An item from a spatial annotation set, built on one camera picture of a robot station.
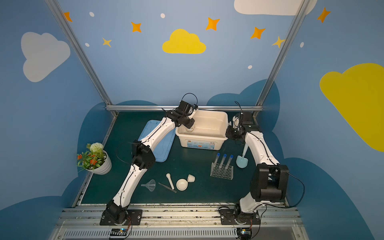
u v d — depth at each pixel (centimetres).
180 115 79
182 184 84
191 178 85
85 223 73
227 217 75
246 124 64
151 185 81
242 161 95
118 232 73
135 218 76
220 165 90
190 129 104
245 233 73
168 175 88
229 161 85
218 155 81
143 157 65
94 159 78
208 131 112
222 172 88
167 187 84
